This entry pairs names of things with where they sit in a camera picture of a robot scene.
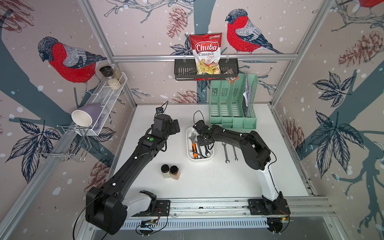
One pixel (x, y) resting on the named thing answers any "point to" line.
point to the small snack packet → (231, 79)
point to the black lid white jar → (114, 83)
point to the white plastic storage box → (189, 150)
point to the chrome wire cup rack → (72, 143)
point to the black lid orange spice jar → (174, 173)
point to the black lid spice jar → (165, 170)
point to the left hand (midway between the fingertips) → (172, 119)
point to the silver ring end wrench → (206, 150)
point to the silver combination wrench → (198, 148)
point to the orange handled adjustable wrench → (192, 137)
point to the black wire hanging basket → (185, 70)
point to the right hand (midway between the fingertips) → (202, 140)
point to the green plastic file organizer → (226, 103)
